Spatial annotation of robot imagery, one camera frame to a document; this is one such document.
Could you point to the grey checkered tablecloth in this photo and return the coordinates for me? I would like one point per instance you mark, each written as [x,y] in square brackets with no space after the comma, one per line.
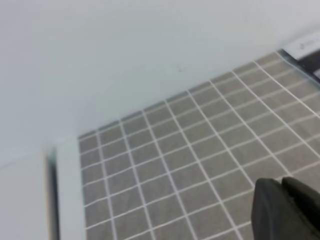
[185,168]

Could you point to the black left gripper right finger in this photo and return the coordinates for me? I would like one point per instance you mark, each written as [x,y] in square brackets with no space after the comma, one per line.
[307,201]

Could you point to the white product booklet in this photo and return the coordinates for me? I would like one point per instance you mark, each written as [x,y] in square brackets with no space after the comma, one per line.
[304,52]

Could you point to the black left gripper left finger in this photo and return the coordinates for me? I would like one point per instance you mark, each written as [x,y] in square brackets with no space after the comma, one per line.
[274,214]

